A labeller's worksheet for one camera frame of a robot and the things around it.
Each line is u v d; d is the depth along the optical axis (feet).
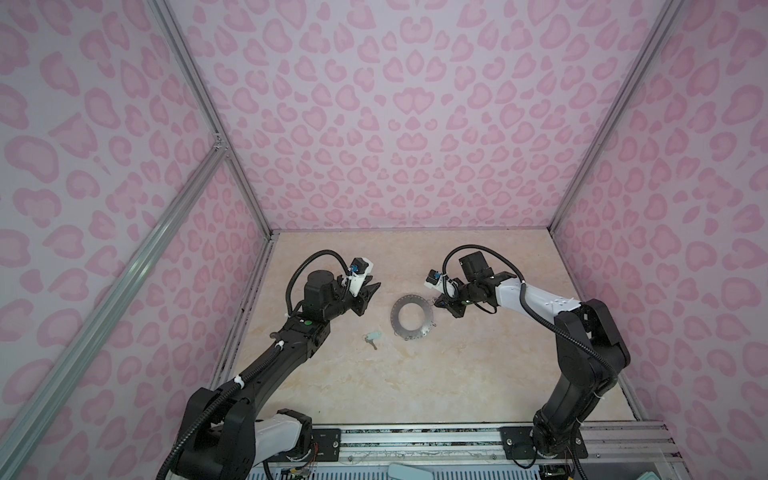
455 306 2.68
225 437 1.31
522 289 1.98
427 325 2.97
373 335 3.04
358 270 2.23
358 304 2.36
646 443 2.45
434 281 2.64
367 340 2.98
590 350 1.57
